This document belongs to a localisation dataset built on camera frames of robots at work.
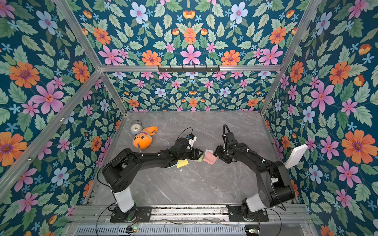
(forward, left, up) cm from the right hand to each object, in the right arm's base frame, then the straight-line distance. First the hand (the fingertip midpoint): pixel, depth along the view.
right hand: (219, 152), depth 91 cm
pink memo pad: (-1, +6, -5) cm, 7 cm away
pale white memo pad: (+4, +8, -5) cm, 10 cm away
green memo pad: (-6, +12, +3) cm, 14 cm away
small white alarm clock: (+19, +59, +1) cm, 62 cm away
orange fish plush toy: (+6, +49, +4) cm, 49 cm away
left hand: (0, +11, +2) cm, 11 cm away
